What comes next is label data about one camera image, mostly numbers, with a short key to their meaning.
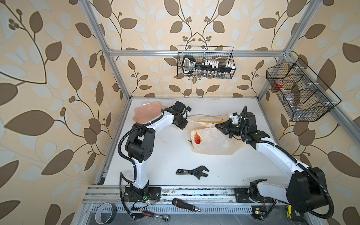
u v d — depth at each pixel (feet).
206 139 2.55
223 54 2.99
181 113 2.69
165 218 2.19
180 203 2.29
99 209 2.22
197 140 2.93
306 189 1.31
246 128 2.09
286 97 2.31
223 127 2.37
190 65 2.77
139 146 1.69
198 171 2.70
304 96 2.41
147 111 3.56
